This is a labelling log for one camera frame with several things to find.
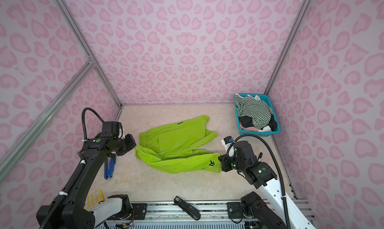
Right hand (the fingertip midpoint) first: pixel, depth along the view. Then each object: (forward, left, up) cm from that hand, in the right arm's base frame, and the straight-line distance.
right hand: (219, 156), depth 73 cm
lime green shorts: (+12, +26, -15) cm, 32 cm away
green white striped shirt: (+36, -28, -5) cm, 46 cm away
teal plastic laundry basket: (+21, -32, -12) cm, 41 cm away
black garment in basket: (+28, -20, -7) cm, 35 cm away
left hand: (+8, +42, 0) cm, 42 cm away
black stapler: (-23, +11, -12) cm, 28 cm away
